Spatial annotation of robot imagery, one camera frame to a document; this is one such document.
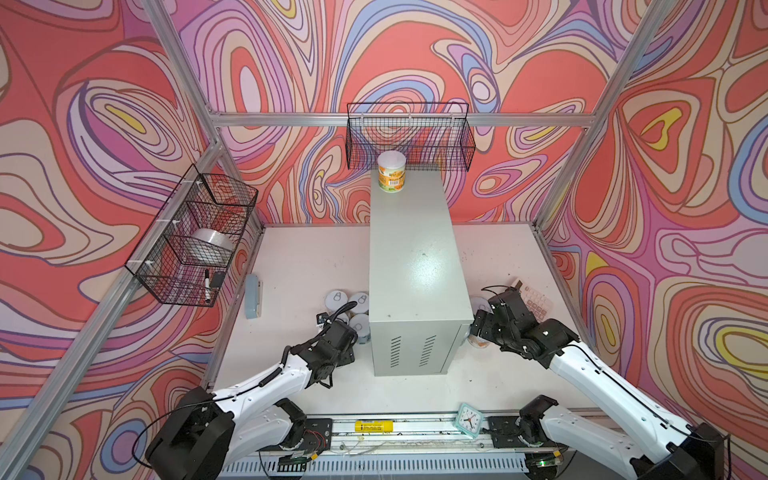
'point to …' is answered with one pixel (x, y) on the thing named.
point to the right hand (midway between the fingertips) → (487, 333)
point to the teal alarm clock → (469, 420)
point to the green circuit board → (289, 463)
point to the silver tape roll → (212, 242)
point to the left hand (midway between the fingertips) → (345, 348)
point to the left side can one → (335, 299)
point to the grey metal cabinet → (420, 312)
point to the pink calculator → (540, 306)
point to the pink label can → (480, 303)
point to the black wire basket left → (185, 259)
